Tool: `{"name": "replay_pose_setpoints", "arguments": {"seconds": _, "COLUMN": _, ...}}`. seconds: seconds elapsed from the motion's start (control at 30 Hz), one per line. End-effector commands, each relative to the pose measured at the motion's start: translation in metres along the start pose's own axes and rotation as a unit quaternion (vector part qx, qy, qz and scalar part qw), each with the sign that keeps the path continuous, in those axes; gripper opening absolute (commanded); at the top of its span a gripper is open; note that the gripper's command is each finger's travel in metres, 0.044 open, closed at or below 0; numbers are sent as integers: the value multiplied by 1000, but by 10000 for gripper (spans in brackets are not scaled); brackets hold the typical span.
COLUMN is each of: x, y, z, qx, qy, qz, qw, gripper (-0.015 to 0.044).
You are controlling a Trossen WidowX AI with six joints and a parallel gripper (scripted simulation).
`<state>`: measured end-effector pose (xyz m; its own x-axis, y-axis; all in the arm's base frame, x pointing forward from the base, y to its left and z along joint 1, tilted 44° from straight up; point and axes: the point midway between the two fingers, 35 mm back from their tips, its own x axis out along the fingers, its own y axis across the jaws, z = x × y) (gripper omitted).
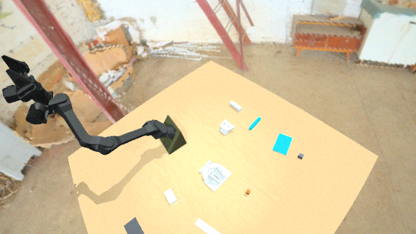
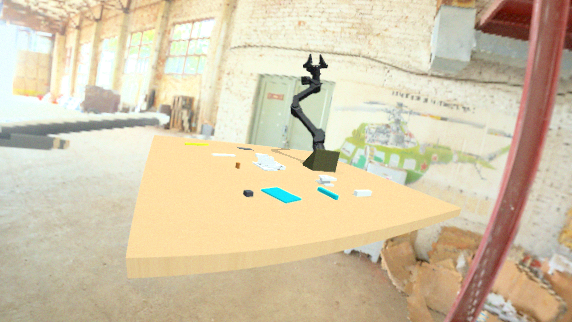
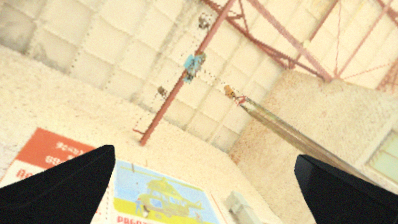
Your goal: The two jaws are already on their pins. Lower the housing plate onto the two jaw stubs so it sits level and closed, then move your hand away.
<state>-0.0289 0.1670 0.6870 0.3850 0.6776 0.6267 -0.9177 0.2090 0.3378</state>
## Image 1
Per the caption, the cyan cylinder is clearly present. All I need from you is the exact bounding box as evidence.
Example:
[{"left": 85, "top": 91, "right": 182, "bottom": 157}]
[{"left": 249, "top": 117, "right": 261, "bottom": 131}]

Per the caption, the white rectangular block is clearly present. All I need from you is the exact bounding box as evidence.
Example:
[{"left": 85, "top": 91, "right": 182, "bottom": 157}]
[
  {"left": 164, "top": 189, "right": 177, "bottom": 204},
  {"left": 230, "top": 100, "right": 242, "bottom": 112}
]

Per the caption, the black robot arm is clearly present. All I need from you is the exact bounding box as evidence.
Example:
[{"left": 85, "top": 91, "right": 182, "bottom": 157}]
[{"left": 2, "top": 85, "right": 176, "bottom": 155}]

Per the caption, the cyan flat rectangular plate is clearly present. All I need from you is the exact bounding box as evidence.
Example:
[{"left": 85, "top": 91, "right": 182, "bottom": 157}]
[{"left": 273, "top": 133, "right": 292, "bottom": 155}]

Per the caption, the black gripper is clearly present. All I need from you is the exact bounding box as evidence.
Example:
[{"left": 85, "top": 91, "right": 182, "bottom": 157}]
[{"left": 1, "top": 55, "right": 44, "bottom": 102}]

